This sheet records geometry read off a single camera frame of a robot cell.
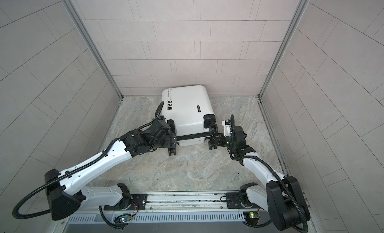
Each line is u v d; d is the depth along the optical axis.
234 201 0.71
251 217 0.68
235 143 0.64
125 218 0.64
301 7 0.73
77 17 0.76
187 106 0.82
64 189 0.38
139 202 0.71
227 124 0.76
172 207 0.71
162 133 0.55
